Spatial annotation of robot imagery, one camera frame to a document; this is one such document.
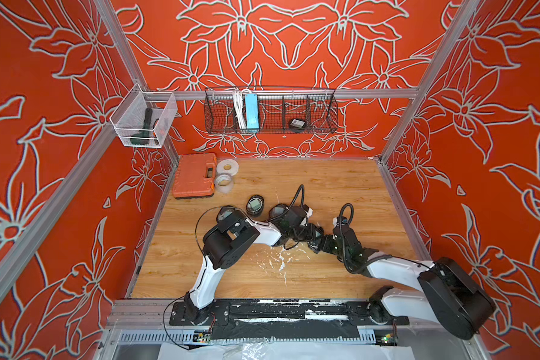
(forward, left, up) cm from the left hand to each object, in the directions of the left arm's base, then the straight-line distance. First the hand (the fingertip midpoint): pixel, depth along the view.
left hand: (322, 236), depth 89 cm
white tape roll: (+37, +47, -1) cm, 60 cm away
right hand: (-1, +3, 0) cm, 3 cm away
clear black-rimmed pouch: (-2, +4, +6) cm, 8 cm away
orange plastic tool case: (+27, +60, +3) cm, 66 cm away
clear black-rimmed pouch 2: (+11, +19, +1) cm, 22 cm away
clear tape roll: (+25, +46, +1) cm, 52 cm away
